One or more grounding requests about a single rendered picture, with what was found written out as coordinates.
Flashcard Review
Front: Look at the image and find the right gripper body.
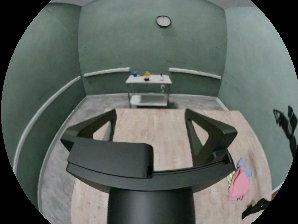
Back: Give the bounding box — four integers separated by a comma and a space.
279, 113, 287, 132

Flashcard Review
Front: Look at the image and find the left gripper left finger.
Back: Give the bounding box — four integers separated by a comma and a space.
64, 109, 117, 141

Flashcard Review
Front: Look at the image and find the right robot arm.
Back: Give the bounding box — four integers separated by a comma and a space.
242, 105, 298, 220

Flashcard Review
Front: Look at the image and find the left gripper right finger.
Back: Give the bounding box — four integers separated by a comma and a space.
184, 108, 238, 167

